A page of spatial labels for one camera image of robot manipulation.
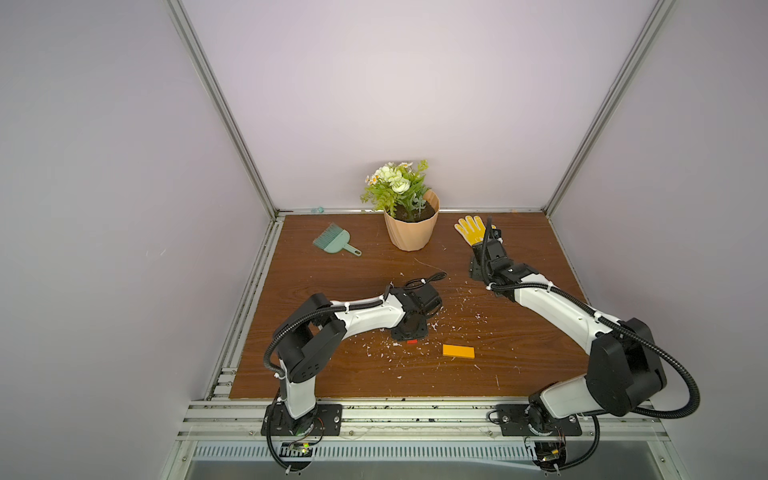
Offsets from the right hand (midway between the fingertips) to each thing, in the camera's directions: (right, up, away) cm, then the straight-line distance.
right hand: (487, 260), depth 87 cm
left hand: (-20, -22, 0) cm, 30 cm away
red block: (-22, -23, -4) cm, 32 cm away
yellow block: (-9, -27, -2) cm, 28 cm away
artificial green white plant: (-27, +21, -2) cm, 34 cm away
